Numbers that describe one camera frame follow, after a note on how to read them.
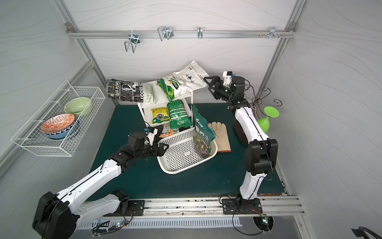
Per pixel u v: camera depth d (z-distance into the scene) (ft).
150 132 2.36
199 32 2.38
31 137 1.86
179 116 2.85
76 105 2.40
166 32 2.50
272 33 2.51
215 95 2.48
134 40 2.57
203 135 2.42
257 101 2.62
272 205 2.50
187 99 2.58
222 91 2.35
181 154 3.05
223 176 2.89
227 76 2.46
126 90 2.29
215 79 2.32
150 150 2.30
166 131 3.13
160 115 2.83
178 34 2.56
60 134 1.88
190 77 2.68
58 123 2.08
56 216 1.25
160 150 2.35
